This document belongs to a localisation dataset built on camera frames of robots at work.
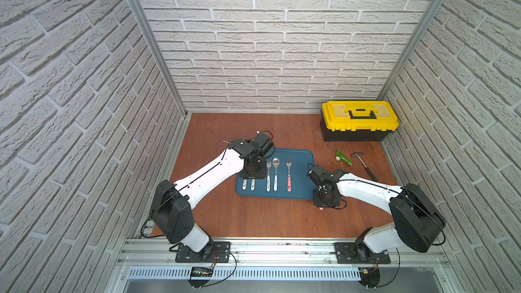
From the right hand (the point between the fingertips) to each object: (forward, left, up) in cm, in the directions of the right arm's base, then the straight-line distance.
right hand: (322, 203), depth 87 cm
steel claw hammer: (+23, -23, +2) cm, 32 cm away
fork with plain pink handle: (+12, +14, +2) cm, 18 cm away
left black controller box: (-22, +51, -2) cm, 55 cm away
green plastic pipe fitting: (+21, -14, +2) cm, 26 cm away
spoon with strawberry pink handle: (-3, +2, +2) cm, 4 cm away
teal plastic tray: (+8, +8, +3) cm, 12 cm away
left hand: (+11, +28, +15) cm, 33 cm away
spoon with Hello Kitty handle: (+10, +30, +3) cm, 32 cm away
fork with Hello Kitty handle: (+10, +34, +3) cm, 36 cm away
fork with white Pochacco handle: (+20, +22, +2) cm, 30 cm away
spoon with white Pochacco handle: (+21, +19, +3) cm, 28 cm away
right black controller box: (-27, -10, +1) cm, 29 cm away
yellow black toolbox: (+33, -23, +16) cm, 43 cm away
